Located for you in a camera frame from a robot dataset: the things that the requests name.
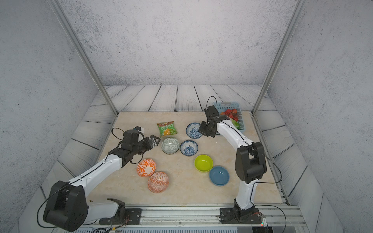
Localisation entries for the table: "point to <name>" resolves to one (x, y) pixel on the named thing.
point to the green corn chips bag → (166, 128)
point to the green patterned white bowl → (170, 145)
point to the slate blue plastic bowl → (219, 175)
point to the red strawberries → (232, 113)
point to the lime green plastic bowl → (203, 163)
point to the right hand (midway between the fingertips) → (200, 131)
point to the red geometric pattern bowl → (158, 182)
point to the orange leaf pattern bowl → (146, 167)
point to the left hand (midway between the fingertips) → (158, 141)
